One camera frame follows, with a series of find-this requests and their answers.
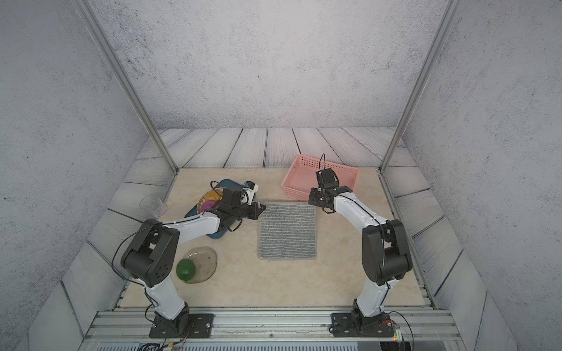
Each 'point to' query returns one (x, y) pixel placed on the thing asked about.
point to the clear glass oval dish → (205, 259)
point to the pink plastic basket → (301, 175)
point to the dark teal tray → (229, 183)
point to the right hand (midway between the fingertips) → (315, 196)
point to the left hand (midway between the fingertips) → (268, 207)
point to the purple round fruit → (206, 205)
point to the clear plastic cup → (153, 206)
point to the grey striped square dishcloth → (287, 231)
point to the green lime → (186, 269)
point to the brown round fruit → (212, 194)
